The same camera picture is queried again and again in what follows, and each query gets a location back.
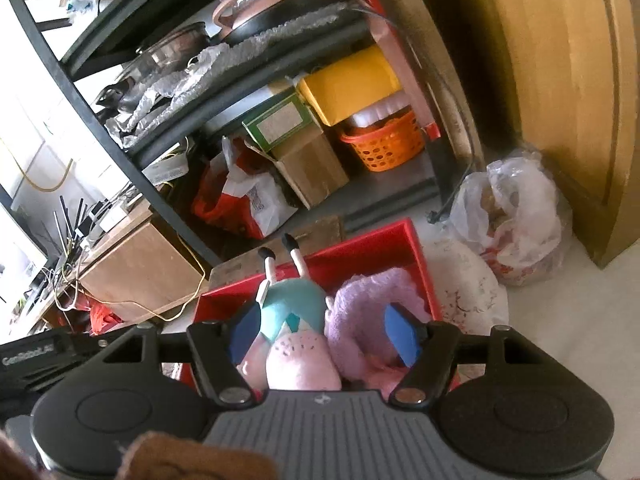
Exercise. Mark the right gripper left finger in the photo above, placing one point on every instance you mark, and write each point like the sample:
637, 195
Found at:
217, 348

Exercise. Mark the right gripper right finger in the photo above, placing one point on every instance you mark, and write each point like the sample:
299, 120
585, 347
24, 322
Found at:
428, 350

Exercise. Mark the purple knitted cloth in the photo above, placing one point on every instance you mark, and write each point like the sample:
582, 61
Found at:
355, 330

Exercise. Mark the pink pig plush toy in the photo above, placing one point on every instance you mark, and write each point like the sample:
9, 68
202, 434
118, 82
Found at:
290, 351

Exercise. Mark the floral table cloth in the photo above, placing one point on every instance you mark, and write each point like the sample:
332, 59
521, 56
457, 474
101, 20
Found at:
469, 294

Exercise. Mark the wooden desk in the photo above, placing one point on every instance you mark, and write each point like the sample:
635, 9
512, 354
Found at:
140, 269

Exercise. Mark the computer monitor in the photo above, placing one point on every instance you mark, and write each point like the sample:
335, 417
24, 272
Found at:
22, 259

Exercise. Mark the red white plastic bag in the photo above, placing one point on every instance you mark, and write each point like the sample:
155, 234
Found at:
239, 193

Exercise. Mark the brown cardboard box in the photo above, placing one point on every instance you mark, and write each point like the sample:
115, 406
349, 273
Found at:
307, 161

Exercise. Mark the orange plastic basket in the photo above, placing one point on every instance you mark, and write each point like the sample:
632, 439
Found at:
387, 144

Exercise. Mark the green white carton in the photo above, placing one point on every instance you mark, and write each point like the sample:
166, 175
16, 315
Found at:
288, 115

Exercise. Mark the yellow box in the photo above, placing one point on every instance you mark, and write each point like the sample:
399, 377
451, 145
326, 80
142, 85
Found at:
349, 85

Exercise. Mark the metal pot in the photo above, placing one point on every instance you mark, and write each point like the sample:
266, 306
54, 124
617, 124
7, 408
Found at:
170, 54

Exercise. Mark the wooden cabinet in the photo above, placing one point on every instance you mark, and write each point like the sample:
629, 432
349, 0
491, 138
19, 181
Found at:
561, 76

